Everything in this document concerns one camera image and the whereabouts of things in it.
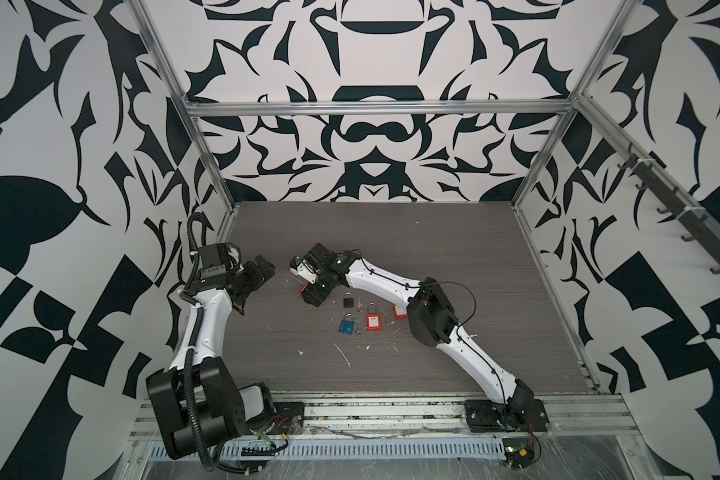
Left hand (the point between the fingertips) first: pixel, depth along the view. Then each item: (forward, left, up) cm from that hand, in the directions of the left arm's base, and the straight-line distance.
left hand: (262, 270), depth 84 cm
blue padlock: (-11, -23, -14) cm, 29 cm away
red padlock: (-10, -31, -13) cm, 35 cm away
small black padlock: (-3, -24, -14) cm, 28 cm away
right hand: (+1, -12, -13) cm, 18 cm away
